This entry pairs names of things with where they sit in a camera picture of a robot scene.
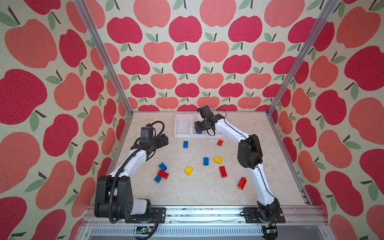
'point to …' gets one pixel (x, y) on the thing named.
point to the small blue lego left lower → (158, 179)
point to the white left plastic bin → (183, 125)
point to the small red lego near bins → (220, 142)
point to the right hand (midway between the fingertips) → (200, 125)
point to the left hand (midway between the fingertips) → (165, 140)
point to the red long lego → (223, 172)
